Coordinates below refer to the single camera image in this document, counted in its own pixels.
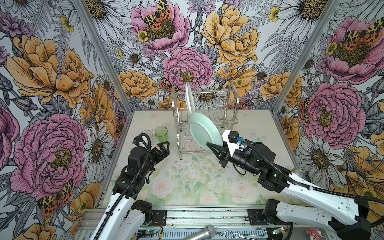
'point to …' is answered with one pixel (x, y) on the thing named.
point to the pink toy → (315, 234)
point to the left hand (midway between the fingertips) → (164, 151)
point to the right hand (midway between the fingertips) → (208, 147)
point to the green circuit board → (149, 231)
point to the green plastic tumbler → (161, 134)
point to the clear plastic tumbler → (150, 134)
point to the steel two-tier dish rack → (223, 104)
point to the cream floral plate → (159, 166)
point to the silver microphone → (208, 232)
